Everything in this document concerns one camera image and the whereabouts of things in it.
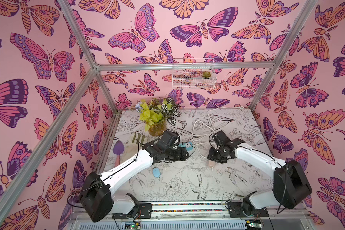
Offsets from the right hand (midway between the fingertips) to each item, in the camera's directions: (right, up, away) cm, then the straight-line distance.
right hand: (209, 157), depth 87 cm
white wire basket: (-13, +54, +11) cm, 57 cm away
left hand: (-15, +3, -9) cm, 18 cm away
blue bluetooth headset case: (-32, -9, -1) cm, 34 cm away
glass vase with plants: (-33, +27, +5) cm, 43 cm away
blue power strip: (-12, +6, +8) cm, 16 cm away
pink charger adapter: (0, -3, -4) cm, 4 cm away
